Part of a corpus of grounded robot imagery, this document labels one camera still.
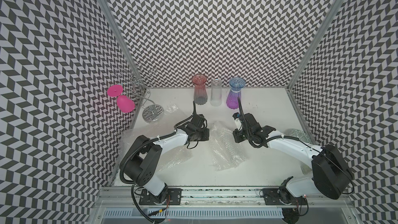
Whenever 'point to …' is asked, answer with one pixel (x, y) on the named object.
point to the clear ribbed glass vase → (216, 97)
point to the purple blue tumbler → (236, 83)
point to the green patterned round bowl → (302, 136)
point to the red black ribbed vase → (200, 95)
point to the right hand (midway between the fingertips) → (235, 134)
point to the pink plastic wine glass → (125, 104)
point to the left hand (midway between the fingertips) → (206, 136)
